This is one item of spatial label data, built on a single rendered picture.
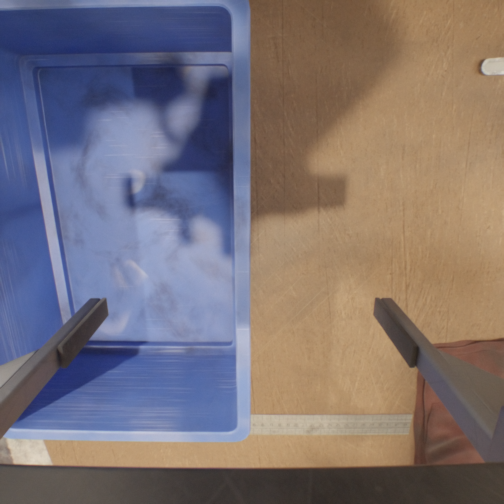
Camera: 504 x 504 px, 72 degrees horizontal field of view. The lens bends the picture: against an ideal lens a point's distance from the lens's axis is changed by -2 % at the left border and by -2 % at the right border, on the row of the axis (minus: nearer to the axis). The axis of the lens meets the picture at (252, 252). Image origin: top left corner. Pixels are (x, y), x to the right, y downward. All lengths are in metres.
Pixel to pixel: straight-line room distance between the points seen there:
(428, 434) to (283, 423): 0.17
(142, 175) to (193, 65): 0.10
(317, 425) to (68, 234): 0.35
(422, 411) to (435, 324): 0.11
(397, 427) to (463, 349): 0.12
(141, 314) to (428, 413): 0.34
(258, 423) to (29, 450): 0.99
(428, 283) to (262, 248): 0.17
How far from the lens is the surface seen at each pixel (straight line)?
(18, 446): 1.37
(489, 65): 0.39
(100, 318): 0.17
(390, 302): 0.17
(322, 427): 0.47
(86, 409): 0.34
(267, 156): 0.33
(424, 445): 0.52
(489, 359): 0.47
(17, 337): 0.35
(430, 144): 0.37
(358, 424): 0.48
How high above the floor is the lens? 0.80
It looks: 72 degrees down
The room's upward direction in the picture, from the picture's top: 179 degrees clockwise
